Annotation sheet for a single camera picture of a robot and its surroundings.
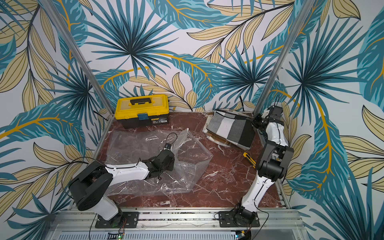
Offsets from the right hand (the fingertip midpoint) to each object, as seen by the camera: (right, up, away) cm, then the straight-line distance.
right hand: (253, 119), depth 96 cm
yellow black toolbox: (-73, +6, +6) cm, 73 cm away
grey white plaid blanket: (-9, -6, 0) cm, 11 cm away
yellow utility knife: (-3, -26, -2) cm, 26 cm away
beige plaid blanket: (-26, +1, +21) cm, 33 cm away
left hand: (-52, -26, -5) cm, 59 cm away
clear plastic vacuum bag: (-80, -19, +4) cm, 82 cm away
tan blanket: (-21, -13, +5) cm, 26 cm away
